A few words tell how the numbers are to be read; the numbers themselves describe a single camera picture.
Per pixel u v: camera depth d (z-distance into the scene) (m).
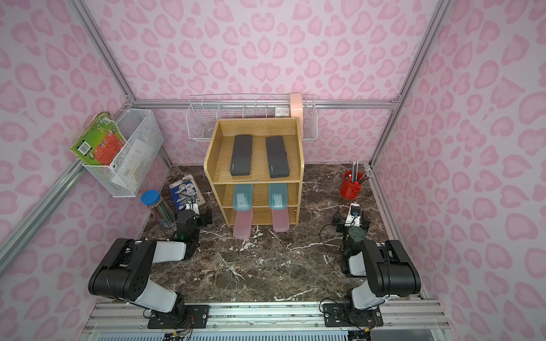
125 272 0.45
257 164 0.77
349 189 1.04
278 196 0.84
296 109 0.82
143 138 0.92
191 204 0.79
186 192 1.06
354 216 0.74
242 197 0.84
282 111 0.92
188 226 0.70
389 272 0.45
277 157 0.79
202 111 0.96
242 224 0.93
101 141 0.72
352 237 0.68
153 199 0.82
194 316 0.73
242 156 0.79
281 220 0.96
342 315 0.73
